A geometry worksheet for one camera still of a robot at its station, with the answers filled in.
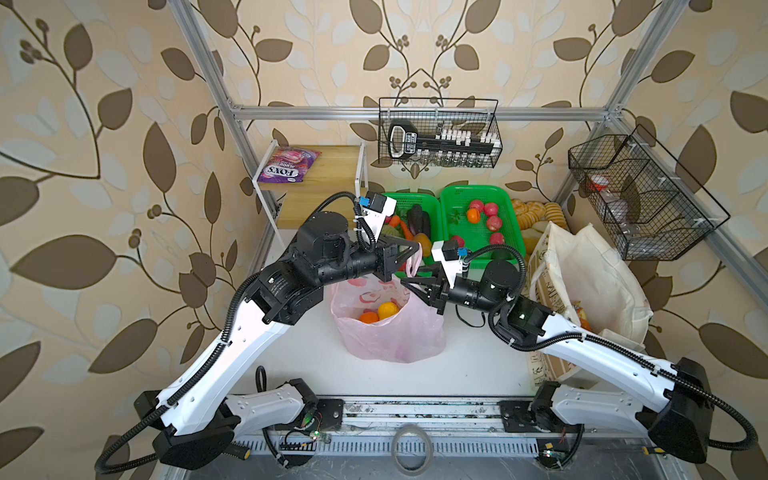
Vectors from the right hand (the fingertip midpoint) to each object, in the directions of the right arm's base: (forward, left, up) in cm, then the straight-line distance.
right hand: (406, 278), depth 62 cm
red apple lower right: (+33, -35, -28) cm, 55 cm away
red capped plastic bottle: (+28, -55, 0) cm, 62 cm away
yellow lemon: (+6, +5, -27) cm, 28 cm away
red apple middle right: (+39, -35, -27) cm, 60 cm away
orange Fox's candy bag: (-1, -48, -21) cm, 52 cm away
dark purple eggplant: (+42, -7, -27) cm, 50 cm away
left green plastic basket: (+49, -13, -25) cm, 57 cm away
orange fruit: (+4, +10, -27) cm, 29 cm away
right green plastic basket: (+47, -34, -30) cm, 65 cm away
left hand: (0, -3, +11) cm, 11 cm away
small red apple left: (+34, -22, -29) cm, 49 cm away
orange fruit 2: (+45, -29, -28) cm, 60 cm away
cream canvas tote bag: (+9, -50, -18) cm, 54 cm away
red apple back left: (+50, -31, -27) cm, 65 cm away
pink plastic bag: (-5, +5, -10) cm, 12 cm away
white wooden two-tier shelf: (+38, +18, 0) cm, 42 cm away
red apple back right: (+48, -37, -28) cm, 67 cm away
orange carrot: (+45, +1, -30) cm, 54 cm away
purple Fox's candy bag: (+38, +32, +2) cm, 49 cm away
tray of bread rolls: (+43, -52, -28) cm, 73 cm away
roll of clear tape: (-22, -1, -36) cm, 42 cm away
